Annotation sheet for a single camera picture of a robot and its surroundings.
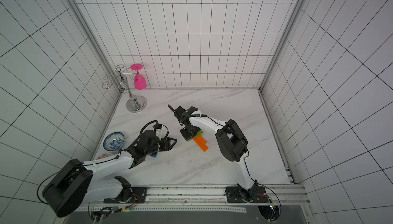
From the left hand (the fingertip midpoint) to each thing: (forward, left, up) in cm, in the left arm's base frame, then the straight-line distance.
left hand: (172, 143), depth 86 cm
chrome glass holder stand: (+32, +31, -4) cm, 45 cm away
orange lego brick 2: (+4, -17, -3) cm, 18 cm away
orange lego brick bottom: (0, -19, -5) cm, 19 cm away
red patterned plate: (-7, +36, 0) cm, 36 cm away
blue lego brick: (-7, +9, -2) cm, 12 cm away
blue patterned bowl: (+2, +36, -3) cm, 36 cm away
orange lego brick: (+3, -15, -3) cm, 15 cm away
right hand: (+8, -11, -1) cm, 13 cm away
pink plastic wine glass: (+40, +26, +11) cm, 49 cm away
